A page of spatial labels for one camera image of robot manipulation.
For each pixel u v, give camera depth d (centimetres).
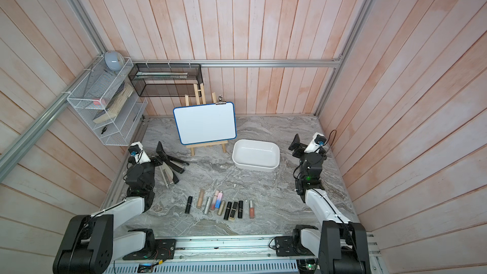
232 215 80
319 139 67
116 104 80
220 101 88
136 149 68
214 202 84
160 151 79
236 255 73
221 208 83
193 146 98
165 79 104
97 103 75
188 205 84
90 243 41
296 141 76
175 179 90
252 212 82
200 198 86
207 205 84
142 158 73
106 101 74
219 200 86
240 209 83
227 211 82
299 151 75
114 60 82
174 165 96
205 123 94
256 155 103
